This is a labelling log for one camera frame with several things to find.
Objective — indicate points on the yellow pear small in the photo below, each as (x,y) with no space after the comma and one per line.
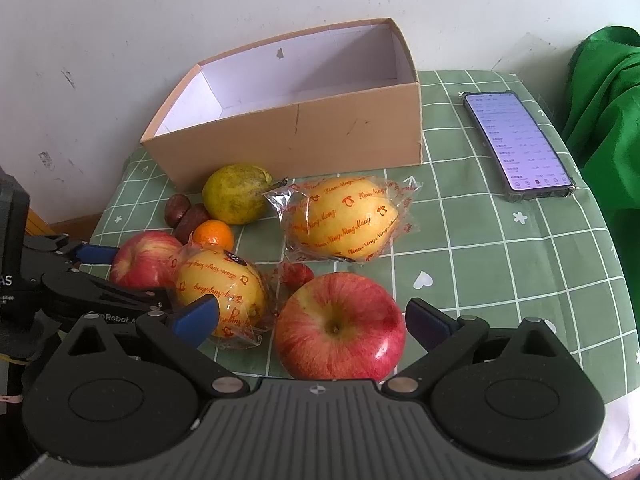
(246,301)

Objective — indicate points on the smartphone with lit screen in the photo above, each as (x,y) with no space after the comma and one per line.
(530,168)

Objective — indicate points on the dark red jujube date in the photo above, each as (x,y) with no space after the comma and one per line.
(191,220)

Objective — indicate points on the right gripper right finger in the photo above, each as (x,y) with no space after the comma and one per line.
(508,395)

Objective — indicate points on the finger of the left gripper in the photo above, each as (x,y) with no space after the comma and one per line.
(61,247)
(66,297)

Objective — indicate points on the large red apple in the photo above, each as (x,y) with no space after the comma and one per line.
(340,326)

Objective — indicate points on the yellow pear large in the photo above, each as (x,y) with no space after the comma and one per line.
(348,218)

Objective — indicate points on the green fabric cloth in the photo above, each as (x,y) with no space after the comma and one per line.
(602,130)

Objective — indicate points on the wooden furniture edge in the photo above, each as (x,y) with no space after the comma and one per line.
(37,224)

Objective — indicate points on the small red cherry fruit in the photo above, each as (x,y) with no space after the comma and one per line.
(295,275)

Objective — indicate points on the small orange mandarin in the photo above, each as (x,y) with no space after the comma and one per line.
(214,232)

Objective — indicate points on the green checkered tablecloth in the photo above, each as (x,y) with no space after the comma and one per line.
(474,252)

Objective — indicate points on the brown cardboard box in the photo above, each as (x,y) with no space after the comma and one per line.
(336,98)

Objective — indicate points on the green yellow pear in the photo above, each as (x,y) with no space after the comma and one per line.
(234,194)

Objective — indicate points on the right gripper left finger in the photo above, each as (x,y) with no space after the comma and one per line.
(116,394)

